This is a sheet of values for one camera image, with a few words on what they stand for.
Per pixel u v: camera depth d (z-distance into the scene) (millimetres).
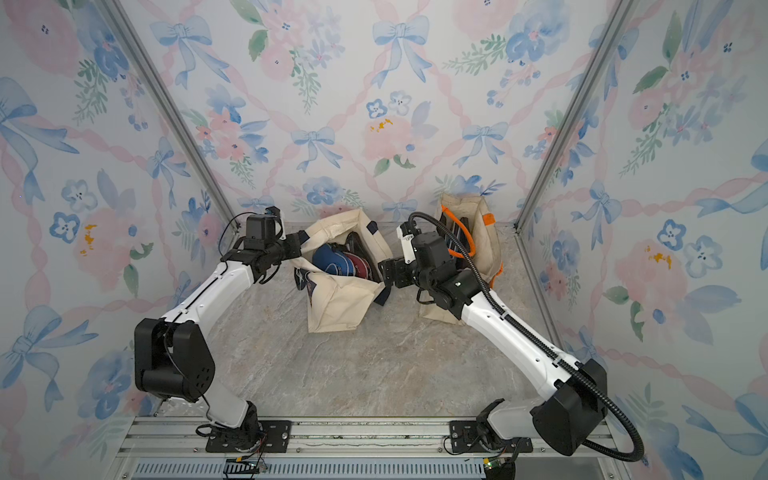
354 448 733
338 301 830
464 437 732
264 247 678
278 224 716
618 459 402
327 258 975
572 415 382
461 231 927
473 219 980
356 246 982
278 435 748
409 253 660
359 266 906
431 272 551
